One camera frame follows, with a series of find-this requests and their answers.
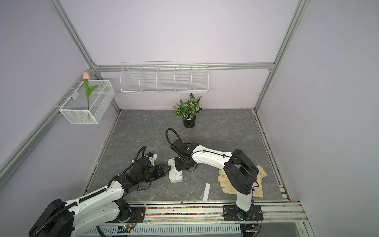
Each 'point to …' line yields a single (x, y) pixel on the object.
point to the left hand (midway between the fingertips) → (168, 170)
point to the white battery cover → (206, 192)
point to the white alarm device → (175, 176)
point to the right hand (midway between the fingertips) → (178, 167)
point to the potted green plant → (188, 110)
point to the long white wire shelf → (165, 77)
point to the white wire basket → (75, 107)
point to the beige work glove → (227, 187)
